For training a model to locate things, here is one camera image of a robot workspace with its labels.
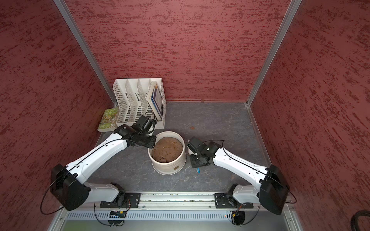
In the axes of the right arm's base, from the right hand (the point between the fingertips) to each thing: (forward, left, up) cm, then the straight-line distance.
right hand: (196, 165), depth 78 cm
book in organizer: (+39, +25, +15) cm, 49 cm away
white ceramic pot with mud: (+5, +16, +3) cm, 17 cm away
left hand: (+10, +25, +7) cm, 28 cm away
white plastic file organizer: (+53, +51, -1) cm, 73 cm away
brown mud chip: (+32, +1, -9) cm, 33 cm away
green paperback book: (+34, +63, -3) cm, 71 cm away
